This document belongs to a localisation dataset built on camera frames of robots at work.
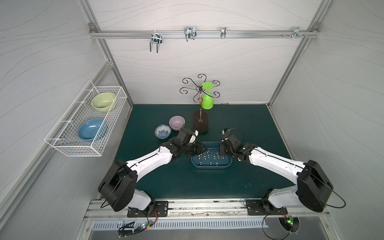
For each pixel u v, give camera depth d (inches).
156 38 30.8
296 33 30.1
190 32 30.1
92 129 25.6
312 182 16.5
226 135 25.6
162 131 40.2
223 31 28.5
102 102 29.5
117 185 16.2
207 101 36.6
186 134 25.6
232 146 25.3
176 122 41.1
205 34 30.9
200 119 42.5
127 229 27.2
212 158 35.7
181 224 27.6
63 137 22.7
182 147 25.6
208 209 29.5
